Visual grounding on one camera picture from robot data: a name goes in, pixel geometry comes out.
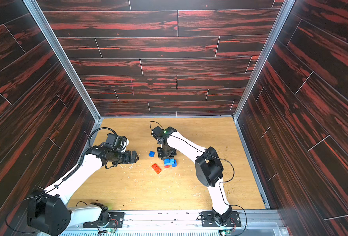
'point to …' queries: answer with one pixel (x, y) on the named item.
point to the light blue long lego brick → (168, 162)
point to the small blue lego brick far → (152, 154)
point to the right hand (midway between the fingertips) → (168, 156)
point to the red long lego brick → (156, 168)
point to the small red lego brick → (167, 166)
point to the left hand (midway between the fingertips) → (133, 158)
